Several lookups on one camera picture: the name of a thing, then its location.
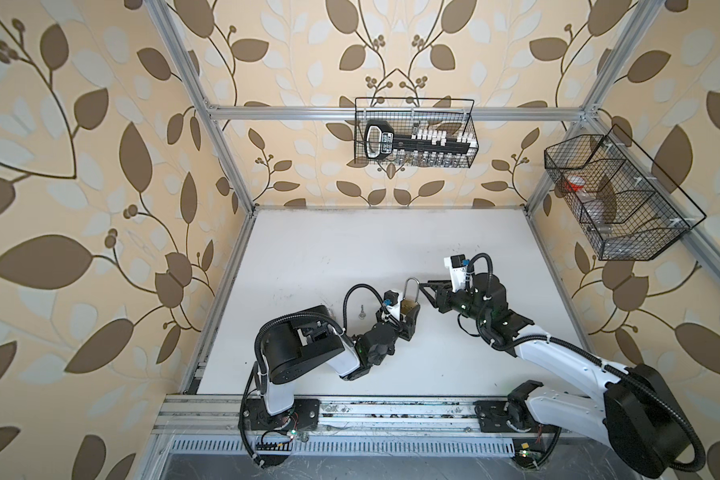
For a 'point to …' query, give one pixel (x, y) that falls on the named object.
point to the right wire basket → (624, 204)
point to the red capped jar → (575, 184)
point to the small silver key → (362, 315)
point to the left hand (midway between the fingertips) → (415, 304)
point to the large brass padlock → (410, 309)
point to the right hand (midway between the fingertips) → (425, 287)
